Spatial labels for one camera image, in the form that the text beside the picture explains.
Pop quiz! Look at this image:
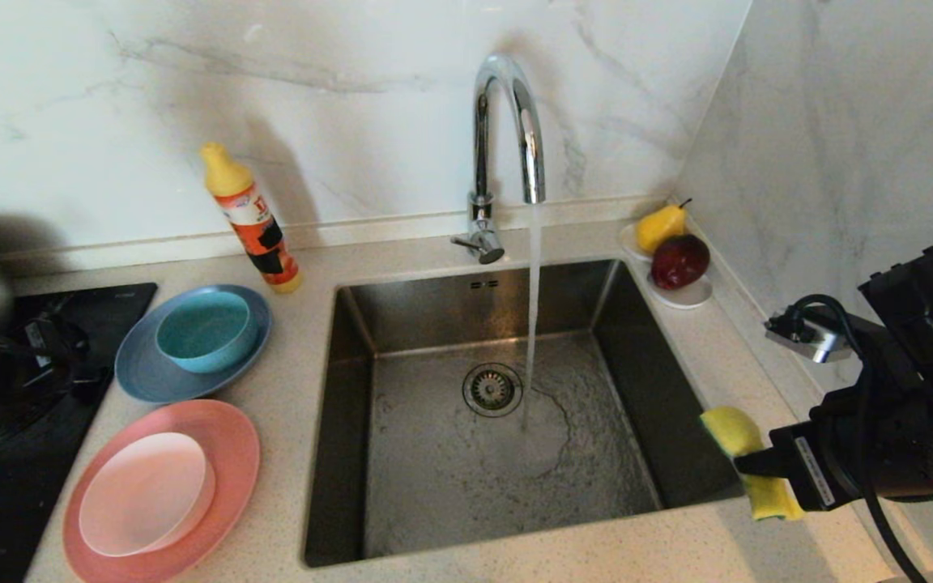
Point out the yellow green sponge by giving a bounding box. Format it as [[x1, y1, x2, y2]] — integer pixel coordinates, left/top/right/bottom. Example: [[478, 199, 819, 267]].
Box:
[[699, 405, 805, 522]]

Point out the stainless steel sink basin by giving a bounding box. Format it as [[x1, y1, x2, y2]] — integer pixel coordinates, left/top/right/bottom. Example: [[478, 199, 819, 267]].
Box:
[[302, 259, 747, 568]]

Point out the round metal drain strainer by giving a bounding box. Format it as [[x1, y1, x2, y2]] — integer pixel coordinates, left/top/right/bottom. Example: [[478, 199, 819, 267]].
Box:
[[462, 363, 524, 419]]

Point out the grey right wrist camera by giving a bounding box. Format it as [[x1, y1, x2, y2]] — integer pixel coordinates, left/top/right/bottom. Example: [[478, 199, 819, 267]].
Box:
[[764, 312, 853, 364]]

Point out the teal bowl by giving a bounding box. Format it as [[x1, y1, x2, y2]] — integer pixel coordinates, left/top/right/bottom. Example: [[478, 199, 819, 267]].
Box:
[[155, 291, 259, 374]]

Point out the pink plate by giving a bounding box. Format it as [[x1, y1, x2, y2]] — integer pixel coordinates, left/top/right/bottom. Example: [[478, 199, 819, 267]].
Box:
[[62, 399, 261, 583]]

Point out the orange detergent bottle yellow cap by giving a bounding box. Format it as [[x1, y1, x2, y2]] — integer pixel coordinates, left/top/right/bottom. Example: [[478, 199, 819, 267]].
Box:
[[200, 143, 303, 294]]

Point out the small white dish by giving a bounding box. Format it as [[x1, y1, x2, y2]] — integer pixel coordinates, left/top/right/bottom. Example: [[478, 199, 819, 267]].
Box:
[[619, 223, 714, 310]]

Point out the grey-blue plate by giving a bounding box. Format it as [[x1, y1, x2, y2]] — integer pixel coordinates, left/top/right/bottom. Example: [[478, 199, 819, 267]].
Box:
[[115, 284, 273, 404]]

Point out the pale pink bowl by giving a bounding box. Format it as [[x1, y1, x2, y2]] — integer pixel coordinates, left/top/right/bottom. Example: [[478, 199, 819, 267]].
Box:
[[78, 432, 216, 558]]

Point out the chrome gooseneck faucet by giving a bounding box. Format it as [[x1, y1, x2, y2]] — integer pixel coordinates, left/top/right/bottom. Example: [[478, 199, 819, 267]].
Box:
[[450, 53, 547, 265]]

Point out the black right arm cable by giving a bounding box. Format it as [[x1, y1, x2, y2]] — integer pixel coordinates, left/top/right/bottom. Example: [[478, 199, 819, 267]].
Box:
[[786, 294, 929, 583]]

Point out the yellow pear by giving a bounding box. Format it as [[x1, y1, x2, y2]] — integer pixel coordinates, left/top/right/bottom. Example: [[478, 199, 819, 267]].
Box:
[[637, 199, 692, 255]]

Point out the dark red apple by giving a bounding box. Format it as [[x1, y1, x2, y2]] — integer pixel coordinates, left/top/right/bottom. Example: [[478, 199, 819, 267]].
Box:
[[651, 235, 711, 291]]

